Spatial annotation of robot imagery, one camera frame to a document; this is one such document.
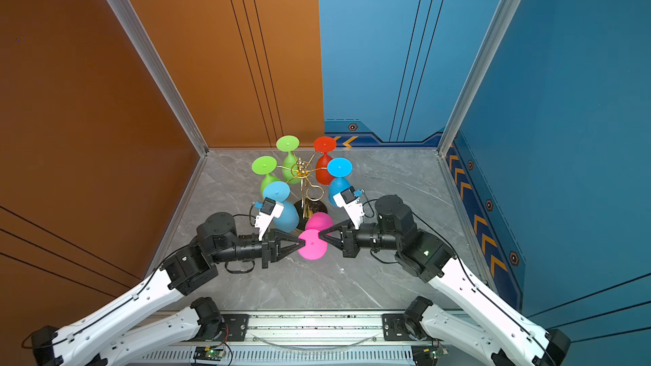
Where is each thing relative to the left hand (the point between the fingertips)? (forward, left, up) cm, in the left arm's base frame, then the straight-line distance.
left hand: (303, 244), depth 60 cm
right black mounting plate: (-13, -25, -27) cm, 39 cm away
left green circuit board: (-19, +28, -31) cm, 46 cm away
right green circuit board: (-19, -34, -29) cm, 48 cm away
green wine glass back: (+34, +8, +1) cm, 35 cm away
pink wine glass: (0, -3, -1) cm, 3 cm away
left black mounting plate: (-13, +21, -30) cm, 39 cm away
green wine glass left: (+25, +14, +1) cm, 28 cm away
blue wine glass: (+23, -9, +1) cm, 25 cm away
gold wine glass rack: (+17, +1, -9) cm, 20 cm away
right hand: (+1, -4, +1) cm, 4 cm away
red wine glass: (+34, -4, +1) cm, 34 cm away
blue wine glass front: (+15, +8, 0) cm, 17 cm away
